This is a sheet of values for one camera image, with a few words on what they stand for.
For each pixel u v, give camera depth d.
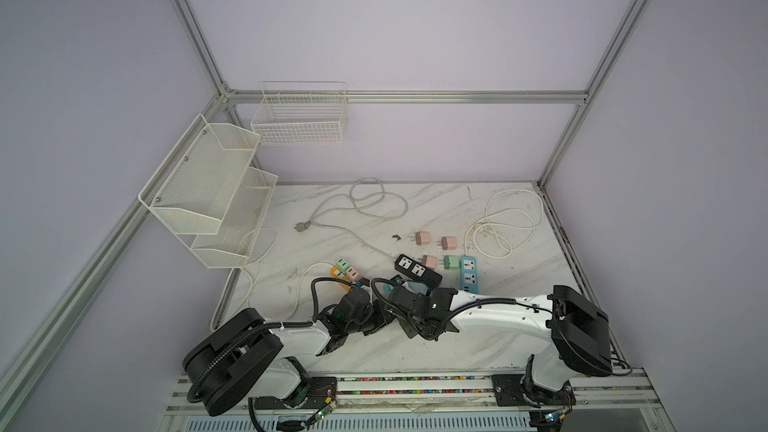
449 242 1.01
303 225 1.05
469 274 0.93
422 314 0.60
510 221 1.08
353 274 0.87
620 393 0.75
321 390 0.74
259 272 0.95
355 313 0.68
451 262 0.96
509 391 0.73
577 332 0.43
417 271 0.93
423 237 1.04
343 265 0.89
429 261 0.96
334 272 0.93
